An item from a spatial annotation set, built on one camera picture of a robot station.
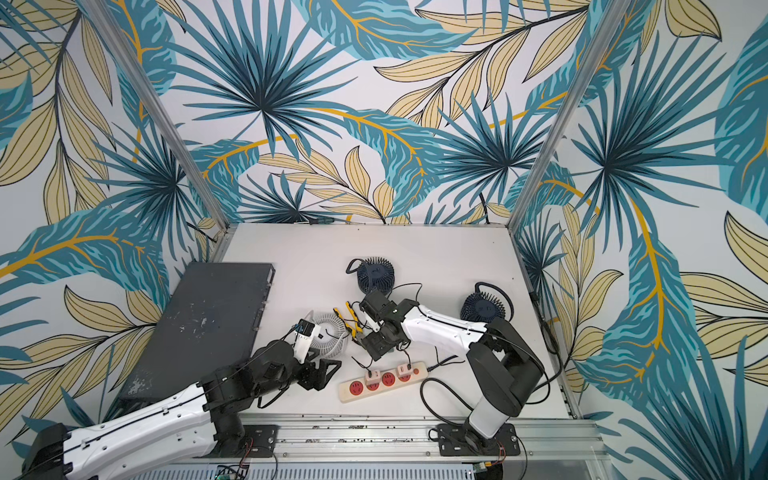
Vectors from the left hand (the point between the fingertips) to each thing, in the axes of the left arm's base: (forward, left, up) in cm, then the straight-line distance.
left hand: (327, 362), depth 76 cm
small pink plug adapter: (0, -20, -3) cm, 20 cm away
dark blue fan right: (+20, -44, -5) cm, 49 cm away
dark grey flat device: (+14, +37, -6) cm, 41 cm away
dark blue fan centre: (+31, -11, -4) cm, 33 cm away
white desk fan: (+8, 0, -4) cm, 9 cm away
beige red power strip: (-4, -8, -8) cm, 12 cm away
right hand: (+6, -10, -7) cm, 14 cm away
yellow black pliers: (+14, -5, -10) cm, 18 cm away
